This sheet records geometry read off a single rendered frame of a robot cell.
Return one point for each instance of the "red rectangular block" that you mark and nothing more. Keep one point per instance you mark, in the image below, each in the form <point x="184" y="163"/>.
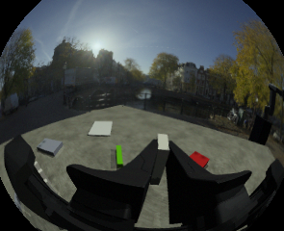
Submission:
<point x="199" y="158"/>

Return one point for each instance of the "green flat bar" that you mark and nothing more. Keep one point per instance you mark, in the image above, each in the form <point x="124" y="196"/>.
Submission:
<point x="119" y="157"/>

